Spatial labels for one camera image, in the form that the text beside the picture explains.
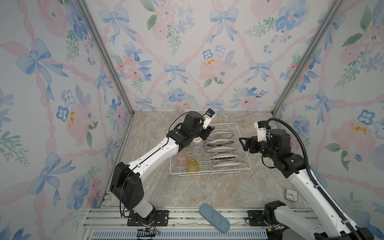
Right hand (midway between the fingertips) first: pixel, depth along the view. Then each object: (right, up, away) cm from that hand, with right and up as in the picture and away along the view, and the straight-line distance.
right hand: (246, 137), depth 75 cm
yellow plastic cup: (-27, -18, +13) cm, 35 cm away
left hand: (-18, +7, +2) cm, 19 cm away
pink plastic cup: (-33, -13, +9) cm, 37 cm away
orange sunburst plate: (-9, -9, +18) cm, 22 cm away
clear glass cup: (-24, -10, +9) cm, 27 cm away
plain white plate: (-9, -14, +3) cm, 17 cm away
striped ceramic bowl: (-24, -4, +22) cm, 33 cm away
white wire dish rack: (0, +2, +35) cm, 35 cm away
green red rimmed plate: (-9, -5, +21) cm, 24 cm away
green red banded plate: (-10, -11, +5) cm, 15 cm away
